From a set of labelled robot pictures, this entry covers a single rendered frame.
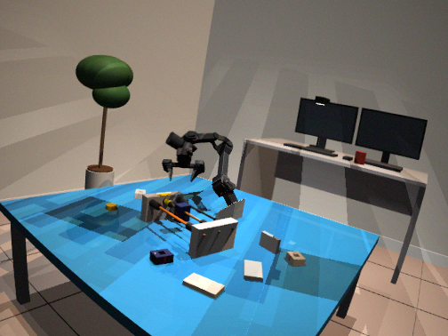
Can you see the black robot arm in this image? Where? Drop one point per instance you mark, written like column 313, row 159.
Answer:
column 185, row 147

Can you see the yellow flat disc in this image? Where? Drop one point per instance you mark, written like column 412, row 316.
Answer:
column 111, row 206

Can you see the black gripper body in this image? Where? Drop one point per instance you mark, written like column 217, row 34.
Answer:
column 183, row 163

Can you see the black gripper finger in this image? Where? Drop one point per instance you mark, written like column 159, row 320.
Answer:
column 169, row 170
column 196, row 171

